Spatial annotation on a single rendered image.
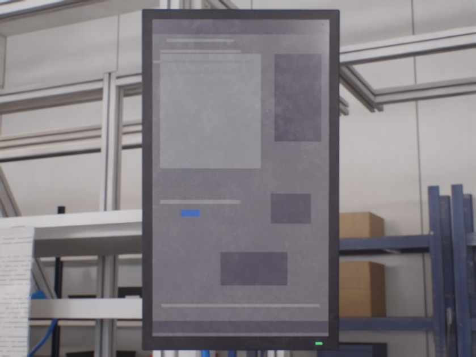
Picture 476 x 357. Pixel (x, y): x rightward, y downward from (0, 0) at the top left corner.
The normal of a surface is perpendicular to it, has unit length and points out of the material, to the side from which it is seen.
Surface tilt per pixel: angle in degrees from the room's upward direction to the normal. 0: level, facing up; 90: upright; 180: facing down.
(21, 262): 87
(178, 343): 101
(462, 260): 90
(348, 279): 90
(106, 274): 90
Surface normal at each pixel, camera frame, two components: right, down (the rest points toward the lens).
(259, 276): 0.00, 0.01
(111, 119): -0.42, -0.16
